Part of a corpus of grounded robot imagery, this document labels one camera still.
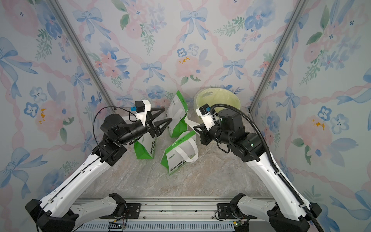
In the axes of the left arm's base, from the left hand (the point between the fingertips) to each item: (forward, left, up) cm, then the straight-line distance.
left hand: (167, 113), depth 57 cm
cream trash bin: (+33, -25, -19) cm, 46 cm away
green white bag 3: (-5, -6, -21) cm, 22 cm away
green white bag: (+2, +16, -29) cm, 33 cm away
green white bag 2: (+23, -2, -23) cm, 33 cm away
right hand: (-1, -12, -7) cm, 14 cm away
